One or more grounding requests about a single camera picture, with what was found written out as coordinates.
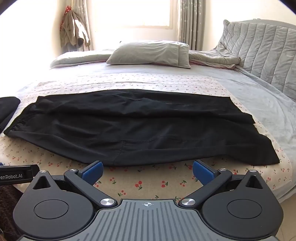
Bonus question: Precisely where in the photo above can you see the black pants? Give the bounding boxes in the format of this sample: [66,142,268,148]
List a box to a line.
[3,89,280,167]

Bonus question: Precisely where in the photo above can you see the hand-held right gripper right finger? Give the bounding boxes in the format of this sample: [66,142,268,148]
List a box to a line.
[179,160,267,207]

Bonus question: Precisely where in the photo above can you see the cherry print bed sheet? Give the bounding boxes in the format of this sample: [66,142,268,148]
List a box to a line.
[0,71,293,204]

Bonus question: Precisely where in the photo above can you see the folded grey quilt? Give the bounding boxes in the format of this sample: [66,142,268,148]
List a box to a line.
[50,49,241,70]

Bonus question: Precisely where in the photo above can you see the hanging khaki clothes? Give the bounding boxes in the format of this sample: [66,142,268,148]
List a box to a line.
[60,5,91,52]

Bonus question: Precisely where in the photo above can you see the light blue bed cover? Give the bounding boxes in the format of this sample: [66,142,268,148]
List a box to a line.
[22,62,296,202]

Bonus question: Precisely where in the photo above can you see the dark folded cloth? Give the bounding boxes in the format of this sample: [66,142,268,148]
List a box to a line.
[0,97,21,131]

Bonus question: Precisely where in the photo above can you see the grey patterned curtain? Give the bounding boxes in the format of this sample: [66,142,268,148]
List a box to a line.
[178,0,204,50]

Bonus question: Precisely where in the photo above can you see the grey quilted headboard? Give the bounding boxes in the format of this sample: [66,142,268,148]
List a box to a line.
[215,19,296,102]

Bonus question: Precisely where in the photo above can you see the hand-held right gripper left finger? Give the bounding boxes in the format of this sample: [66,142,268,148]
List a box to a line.
[30,161,117,208]

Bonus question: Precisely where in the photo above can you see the grey pillow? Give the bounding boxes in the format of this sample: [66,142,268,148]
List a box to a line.
[106,40,191,69]

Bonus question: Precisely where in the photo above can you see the bright window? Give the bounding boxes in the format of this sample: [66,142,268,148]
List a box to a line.
[89,0,179,50]

